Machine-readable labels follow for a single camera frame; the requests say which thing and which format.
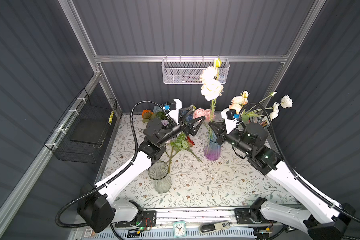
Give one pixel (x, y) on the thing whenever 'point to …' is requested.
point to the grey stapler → (207, 227)
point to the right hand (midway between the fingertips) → (212, 124)
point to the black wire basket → (80, 135)
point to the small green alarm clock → (179, 229)
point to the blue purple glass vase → (212, 149)
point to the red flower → (189, 139)
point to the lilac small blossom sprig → (180, 143)
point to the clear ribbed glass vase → (158, 171)
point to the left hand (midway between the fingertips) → (199, 112)
